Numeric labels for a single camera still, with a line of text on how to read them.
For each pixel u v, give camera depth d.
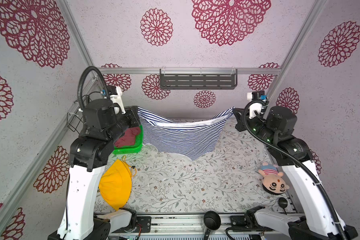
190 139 0.78
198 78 0.99
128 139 1.06
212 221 0.74
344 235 0.34
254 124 0.50
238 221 0.75
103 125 0.38
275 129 0.43
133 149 0.95
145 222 0.73
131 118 0.48
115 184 0.85
